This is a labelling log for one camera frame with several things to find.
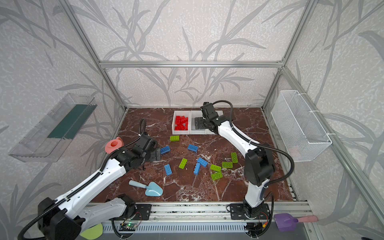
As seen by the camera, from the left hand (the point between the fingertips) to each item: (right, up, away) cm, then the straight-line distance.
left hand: (154, 148), depth 80 cm
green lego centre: (+14, -11, +9) cm, 20 cm away
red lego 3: (+14, +14, +28) cm, 34 cm away
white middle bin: (+20, +20, +30) cm, 41 cm away
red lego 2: (+12, +17, +31) cm, 37 cm away
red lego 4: (+13, +10, +25) cm, 29 cm away
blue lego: (+6, -14, +8) cm, 17 cm away
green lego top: (+7, +3, +21) cm, 22 cm away
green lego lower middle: (+34, -13, +8) cm, 38 cm away
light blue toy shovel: (-1, -22, -1) cm, 22 cm away
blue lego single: (+20, -3, +15) cm, 26 cm away
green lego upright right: (+46, -8, +11) cm, 48 cm away
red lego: (+8, +16, +28) cm, 33 cm away
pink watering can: (-26, +1, +6) cm, 27 cm away
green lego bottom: (+34, -16, +4) cm, 38 cm away
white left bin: (+15, +20, +29) cm, 38 cm away
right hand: (+27, +17, +9) cm, 33 cm away
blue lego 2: (+26, -10, +9) cm, 30 cm away
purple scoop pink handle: (+66, -34, -10) cm, 75 cm away
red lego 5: (+9, +10, +22) cm, 26 cm away
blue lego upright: (+23, -13, +6) cm, 27 cm away
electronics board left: (-8, -35, -10) cm, 38 cm away
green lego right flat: (+41, -11, +8) cm, 43 cm away
